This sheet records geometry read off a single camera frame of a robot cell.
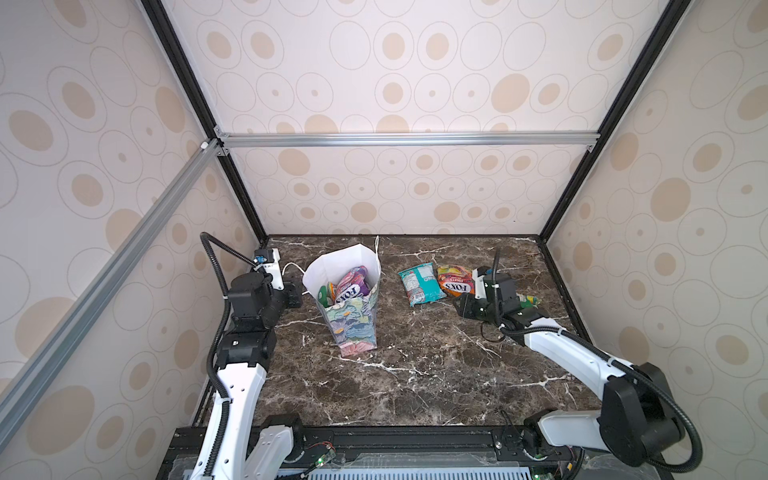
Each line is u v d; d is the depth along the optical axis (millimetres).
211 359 495
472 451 731
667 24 691
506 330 617
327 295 886
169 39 709
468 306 761
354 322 782
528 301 964
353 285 818
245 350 487
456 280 1011
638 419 413
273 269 624
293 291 637
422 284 1025
